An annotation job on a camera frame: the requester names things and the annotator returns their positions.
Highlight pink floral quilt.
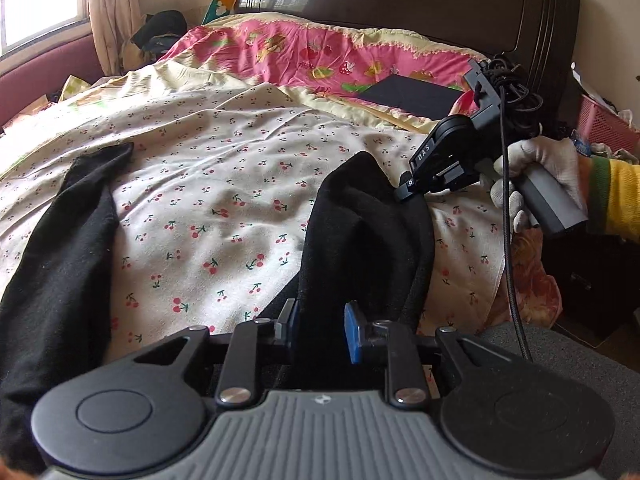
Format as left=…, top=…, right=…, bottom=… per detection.
left=165, top=12, right=493, bottom=133

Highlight dark clothing pile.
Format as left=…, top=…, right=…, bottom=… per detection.
left=131, top=10, right=189, bottom=54

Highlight beige patterned curtain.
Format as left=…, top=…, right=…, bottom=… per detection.
left=86, top=0, right=142, bottom=77

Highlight dark nightstand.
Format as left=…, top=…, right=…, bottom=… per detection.
left=541, top=227, right=640, bottom=347

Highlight orange floral mattress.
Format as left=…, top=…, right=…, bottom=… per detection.
left=492, top=237, right=563, bottom=333

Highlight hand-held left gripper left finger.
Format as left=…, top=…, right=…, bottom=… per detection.
left=120, top=299, right=301, bottom=408

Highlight maroon window bench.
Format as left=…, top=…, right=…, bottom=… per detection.
left=0, top=34, right=110, bottom=127

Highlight cherry print bed sheet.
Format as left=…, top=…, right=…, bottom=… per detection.
left=0, top=67, right=506, bottom=356

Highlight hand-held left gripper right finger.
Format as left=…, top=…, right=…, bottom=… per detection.
left=344, top=301, right=506, bottom=408

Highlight black pants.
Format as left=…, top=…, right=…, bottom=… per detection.
left=0, top=142, right=436, bottom=476

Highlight black flat pad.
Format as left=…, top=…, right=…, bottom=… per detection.
left=357, top=75, right=464, bottom=117

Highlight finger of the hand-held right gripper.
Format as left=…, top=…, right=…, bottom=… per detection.
left=394, top=171, right=427, bottom=204

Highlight green yellow printed bag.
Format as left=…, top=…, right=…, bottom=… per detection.
left=202, top=0, right=239, bottom=25

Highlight black cable bundle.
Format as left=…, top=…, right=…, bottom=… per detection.
left=479, top=56, right=545, bottom=137

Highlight person's right hand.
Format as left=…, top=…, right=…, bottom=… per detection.
left=490, top=137, right=590, bottom=234

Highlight pink plastic basket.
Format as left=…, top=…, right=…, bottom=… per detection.
left=576, top=94, right=640, bottom=162

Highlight person's right forearm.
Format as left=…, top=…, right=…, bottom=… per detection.
left=575, top=154, right=640, bottom=242

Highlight window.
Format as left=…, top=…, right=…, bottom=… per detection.
left=0, top=0, right=89, bottom=56

